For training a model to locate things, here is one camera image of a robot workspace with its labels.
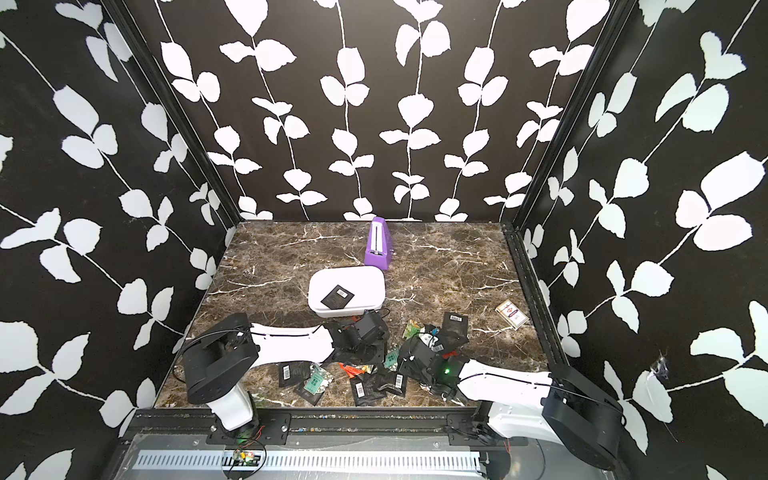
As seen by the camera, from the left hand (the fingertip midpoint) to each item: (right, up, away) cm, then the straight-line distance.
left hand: (391, 353), depth 85 cm
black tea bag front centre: (-7, -8, -6) cm, 12 cm away
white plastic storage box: (-9, +19, +16) cm, 26 cm away
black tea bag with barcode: (-18, +14, +13) cm, 26 cm away
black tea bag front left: (-28, -5, -2) cm, 28 cm away
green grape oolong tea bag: (-20, -6, -4) cm, 22 cm away
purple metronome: (-4, +30, +18) cm, 35 cm away
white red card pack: (+39, +9, +8) cm, 40 cm away
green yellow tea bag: (+7, +5, +7) cm, 11 cm away
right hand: (+1, -1, -1) cm, 2 cm away
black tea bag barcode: (+20, +5, +6) cm, 21 cm away
